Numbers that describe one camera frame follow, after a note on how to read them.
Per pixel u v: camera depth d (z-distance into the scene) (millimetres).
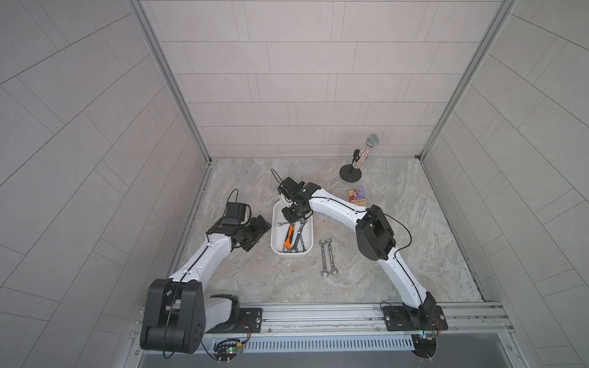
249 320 706
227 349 651
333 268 823
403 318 664
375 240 566
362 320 725
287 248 859
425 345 684
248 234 731
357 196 984
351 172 1101
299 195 692
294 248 871
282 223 913
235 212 667
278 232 905
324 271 810
